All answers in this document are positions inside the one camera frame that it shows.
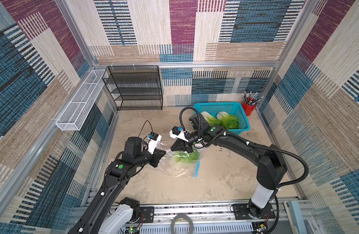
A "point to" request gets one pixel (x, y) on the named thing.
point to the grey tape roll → (179, 216)
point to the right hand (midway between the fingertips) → (175, 148)
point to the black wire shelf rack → (134, 86)
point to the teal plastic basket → (240, 109)
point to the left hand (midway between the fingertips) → (164, 152)
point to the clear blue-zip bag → (182, 164)
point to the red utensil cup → (248, 108)
